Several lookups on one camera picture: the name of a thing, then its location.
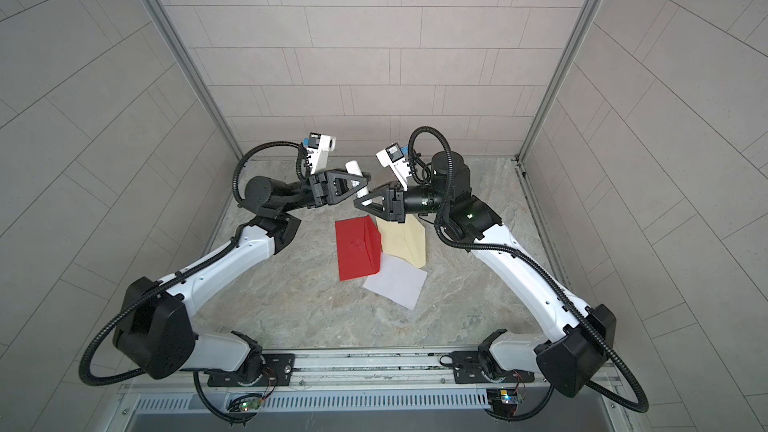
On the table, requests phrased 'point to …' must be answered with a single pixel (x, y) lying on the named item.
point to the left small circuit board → (250, 405)
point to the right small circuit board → (504, 401)
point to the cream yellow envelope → (405, 239)
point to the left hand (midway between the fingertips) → (367, 191)
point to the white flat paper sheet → (397, 280)
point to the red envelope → (358, 246)
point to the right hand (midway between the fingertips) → (361, 211)
